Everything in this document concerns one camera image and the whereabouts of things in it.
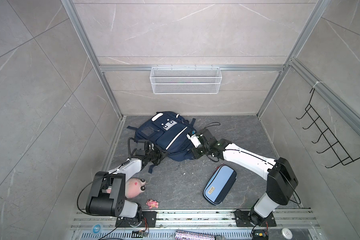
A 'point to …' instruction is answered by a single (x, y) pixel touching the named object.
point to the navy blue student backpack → (168, 131)
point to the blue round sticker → (96, 228)
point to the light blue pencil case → (219, 185)
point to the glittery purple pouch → (186, 235)
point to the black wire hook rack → (327, 135)
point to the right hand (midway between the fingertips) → (191, 148)
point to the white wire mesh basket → (182, 80)
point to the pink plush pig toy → (133, 188)
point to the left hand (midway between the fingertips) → (168, 148)
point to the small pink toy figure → (152, 203)
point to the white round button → (286, 233)
